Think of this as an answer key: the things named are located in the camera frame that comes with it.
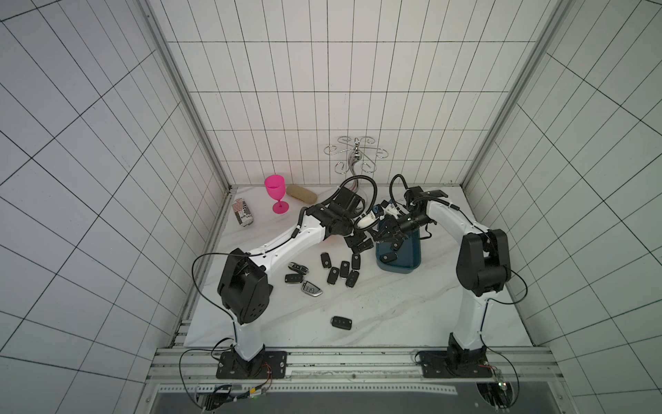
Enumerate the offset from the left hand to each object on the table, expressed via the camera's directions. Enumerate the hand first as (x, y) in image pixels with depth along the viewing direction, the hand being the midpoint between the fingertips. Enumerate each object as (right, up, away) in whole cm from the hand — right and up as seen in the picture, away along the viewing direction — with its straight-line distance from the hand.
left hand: (357, 236), depth 83 cm
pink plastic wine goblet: (-31, +17, +17) cm, 40 cm away
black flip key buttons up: (-1, -16, +6) cm, 17 cm away
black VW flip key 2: (-11, -11, +12) cm, 19 cm away
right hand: (+9, 0, +4) cm, 10 cm away
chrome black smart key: (-21, -13, +9) cm, 26 cm away
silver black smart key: (-16, -19, +4) cm, 25 cm away
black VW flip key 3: (-8, -15, +7) cm, 19 cm away
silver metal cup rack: (+2, +29, +10) cm, 31 cm away
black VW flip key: (+13, -10, +12) cm, 20 cm away
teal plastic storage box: (+18, -8, +14) cm, 24 cm away
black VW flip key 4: (-4, -14, +9) cm, 17 cm away
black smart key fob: (-22, -16, +7) cm, 28 cm away
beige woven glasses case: (-22, +15, +31) cm, 41 cm away
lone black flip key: (-5, -27, -4) cm, 28 cm away
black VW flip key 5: (+1, -11, +12) cm, 16 cm away
